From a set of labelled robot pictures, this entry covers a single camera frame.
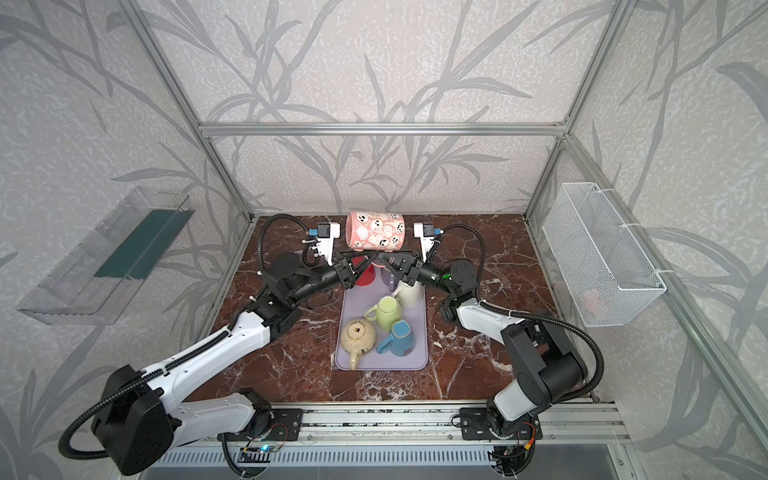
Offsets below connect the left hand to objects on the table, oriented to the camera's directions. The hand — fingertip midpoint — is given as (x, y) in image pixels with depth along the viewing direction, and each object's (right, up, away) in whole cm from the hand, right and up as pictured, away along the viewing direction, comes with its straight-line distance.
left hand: (378, 249), depth 66 cm
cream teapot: (-6, -24, +13) cm, 29 cm away
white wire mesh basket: (+47, -6, -6) cm, 48 cm away
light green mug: (+1, -18, +17) cm, 24 cm away
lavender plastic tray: (-10, -18, +29) cm, 36 cm away
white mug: (+8, -15, +25) cm, 30 cm away
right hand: (+1, 0, +3) cm, 3 cm away
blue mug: (+5, -26, +13) cm, 29 cm away
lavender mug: (+2, -11, +27) cm, 30 cm away
